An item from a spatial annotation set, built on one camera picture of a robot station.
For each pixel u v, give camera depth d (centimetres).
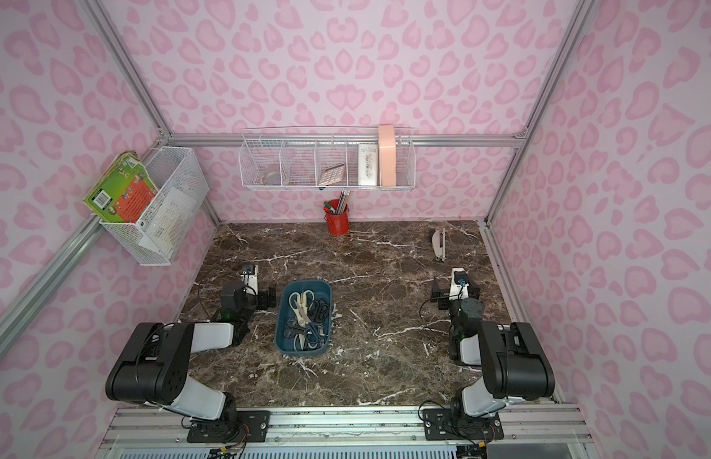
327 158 101
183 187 92
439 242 111
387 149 82
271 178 93
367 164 93
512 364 45
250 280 83
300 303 93
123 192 72
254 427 73
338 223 115
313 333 86
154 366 45
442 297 80
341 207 111
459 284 75
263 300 86
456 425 67
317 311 91
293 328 89
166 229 82
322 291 95
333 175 94
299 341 86
